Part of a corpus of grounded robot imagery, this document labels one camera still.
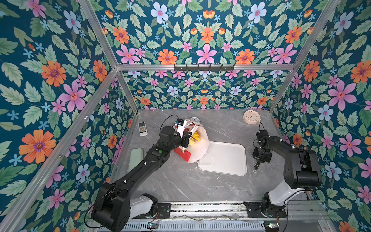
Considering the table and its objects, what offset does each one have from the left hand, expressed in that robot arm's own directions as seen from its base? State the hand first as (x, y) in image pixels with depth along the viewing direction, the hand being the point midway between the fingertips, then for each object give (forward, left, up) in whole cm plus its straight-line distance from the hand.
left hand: (193, 130), depth 77 cm
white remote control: (+20, +38, -23) cm, 49 cm away
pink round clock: (+25, -46, -21) cm, 57 cm away
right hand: (-8, -41, -25) cm, 49 cm away
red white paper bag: (+1, -3, -17) cm, 17 cm away
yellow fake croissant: (+5, -2, -14) cm, 15 cm away
